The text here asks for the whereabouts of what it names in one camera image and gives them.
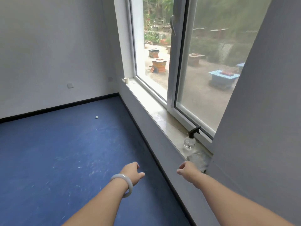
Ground white window sill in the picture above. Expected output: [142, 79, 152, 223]
[121, 77, 213, 173]

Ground person's right hand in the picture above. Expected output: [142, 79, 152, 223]
[176, 161, 203, 189]

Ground person's left hand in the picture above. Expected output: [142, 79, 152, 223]
[120, 161, 145, 186]

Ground orange wooden beehive box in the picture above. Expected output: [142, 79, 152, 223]
[150, 58, 167, 74]

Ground person's left forearm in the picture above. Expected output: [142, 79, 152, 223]
[62, 180, 129, 226]

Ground white jade bangle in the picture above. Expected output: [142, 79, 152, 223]
[110, 173, 133, 198]

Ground person's right forearm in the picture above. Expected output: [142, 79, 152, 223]
[193, 174, 294, 226]

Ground green trees outside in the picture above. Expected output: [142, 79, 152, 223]
[142, 0, 259, 45]

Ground grey cleaning cloth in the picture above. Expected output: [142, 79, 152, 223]
[187, 150, 212, 173]

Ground brown wooden beehive box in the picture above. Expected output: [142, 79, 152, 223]
[147, 48, 160, 59]
[188, 53, 205, 67]

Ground white framed window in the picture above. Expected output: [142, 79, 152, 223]
[126, 0, 273, 145]

